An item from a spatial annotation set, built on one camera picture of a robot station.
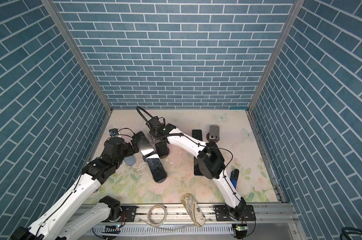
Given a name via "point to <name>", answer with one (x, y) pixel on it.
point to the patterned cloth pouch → (195, 212)
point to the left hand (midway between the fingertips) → (130, 142)
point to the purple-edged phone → (156, 167)
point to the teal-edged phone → (196, 169)
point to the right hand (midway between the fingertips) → (156, 135)
